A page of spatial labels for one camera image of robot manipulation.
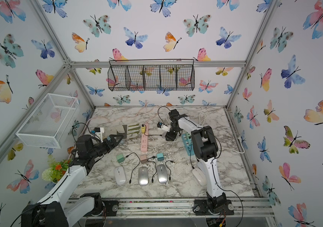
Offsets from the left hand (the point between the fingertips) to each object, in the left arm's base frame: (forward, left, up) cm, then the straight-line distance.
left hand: (121, 138), depth 81 cm
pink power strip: (+8, -11, -15) cm, 20 cm away
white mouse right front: (-16, -44, -16) cm, 49 cm away
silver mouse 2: (-15, -23, -16) cm, 32 cm away
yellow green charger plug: (+14, -10, -10) cm, 20 cm away
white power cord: (+11, -80, -20) cm, 83 cm away
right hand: (+14, -29, -16) cm, 36 cm away
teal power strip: (0, -41, -15) cm, 43 cm away
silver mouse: (-16, -12, -16) cm, 26 cm away
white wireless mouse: (-16, +2, -15) cm, 22 cm away
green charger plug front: (-5, +4, -16) cm, 17 cm away
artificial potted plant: (-18, +27, +1) cm, 33 cm away
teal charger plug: (-5, -22, -16) cm, 27 cm away
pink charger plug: (-6, -11, -15) cm, 20 cm away
